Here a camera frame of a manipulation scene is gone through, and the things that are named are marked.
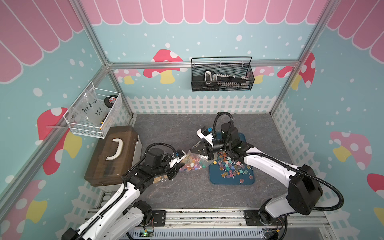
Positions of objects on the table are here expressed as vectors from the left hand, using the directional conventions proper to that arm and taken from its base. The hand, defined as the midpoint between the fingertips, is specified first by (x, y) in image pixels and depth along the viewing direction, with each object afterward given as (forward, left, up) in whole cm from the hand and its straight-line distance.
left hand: (181, 165), depth 76 cm
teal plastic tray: (0, -19, -15) cm, 25 cm away
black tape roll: (+28, +40, +17) cm, 52 cm away
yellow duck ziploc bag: (+2, -6, 0) cm, 7 cm away
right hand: (+2, -6, +11) cm, 12 cm away
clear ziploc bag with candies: (-2, +13, -13) cm, 19 cm away
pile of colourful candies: (+5, -28, -14) cm, 32 cm away
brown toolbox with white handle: (+4, +32, +5) cm, 32 cm away
